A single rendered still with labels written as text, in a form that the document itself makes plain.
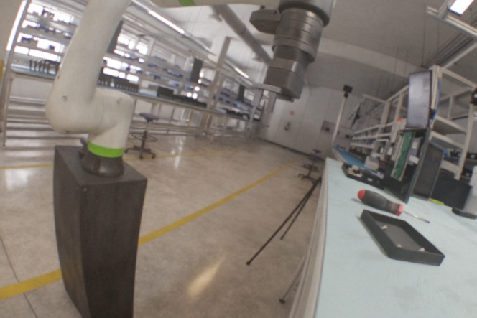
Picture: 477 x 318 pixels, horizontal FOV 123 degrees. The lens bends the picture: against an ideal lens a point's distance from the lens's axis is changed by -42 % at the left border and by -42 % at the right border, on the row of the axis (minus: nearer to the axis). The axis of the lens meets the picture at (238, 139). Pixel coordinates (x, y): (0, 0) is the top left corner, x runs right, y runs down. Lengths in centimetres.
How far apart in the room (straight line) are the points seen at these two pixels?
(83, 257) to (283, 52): 77
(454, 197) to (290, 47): 96
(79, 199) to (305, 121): 1169
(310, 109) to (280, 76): 1172
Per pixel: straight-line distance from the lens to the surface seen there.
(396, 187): 84
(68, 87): 55
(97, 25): 55
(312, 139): 1192
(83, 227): 71
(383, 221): 35
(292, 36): 35
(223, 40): 721
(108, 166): 70
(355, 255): 21
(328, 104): 1205
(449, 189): 109
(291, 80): 32
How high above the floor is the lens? 108
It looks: 7 degrees down
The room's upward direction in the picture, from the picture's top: 17 degrees clockwise
